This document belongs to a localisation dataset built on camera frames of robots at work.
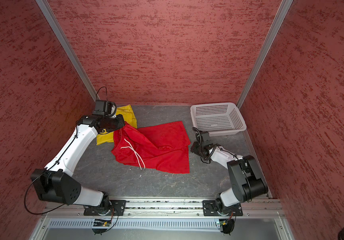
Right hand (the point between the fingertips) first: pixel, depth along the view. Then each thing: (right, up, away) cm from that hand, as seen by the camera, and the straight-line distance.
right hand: (192, 151), depth 93 cm
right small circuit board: (+13, -31, -22) cm, 40 cm away
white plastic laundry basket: (+23, +21, +21) cm, 37 cm away
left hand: (-40, +17, -11) cm, 45 cm away
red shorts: (-18, +2, -1) cm, 19 cm away
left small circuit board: (-49, -31, -20) cm, 61 cm away
